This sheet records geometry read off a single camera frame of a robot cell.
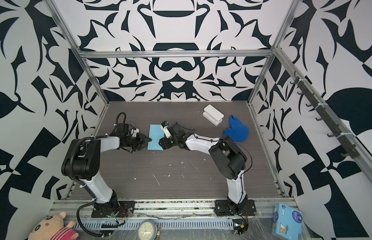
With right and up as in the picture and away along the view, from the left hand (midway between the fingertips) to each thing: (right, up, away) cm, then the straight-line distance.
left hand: (150, 139), depth 95 cm
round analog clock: (+5, -36, -29) cm, 46 cm away
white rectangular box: (+41, +15, +11) cm, 45 cm away
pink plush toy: (-34, -32, -32) cm, 56 cm away
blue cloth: (+57, +4, +6) cm, 57 cm away
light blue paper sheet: (+2, +3, +7) cm, 8 cm away
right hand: (+9, 0, -4) cm, 10 cm away
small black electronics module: (+48, -38, -24) cm, 65 cm away
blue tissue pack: (+66, -32, -29) cm, 79 cm away
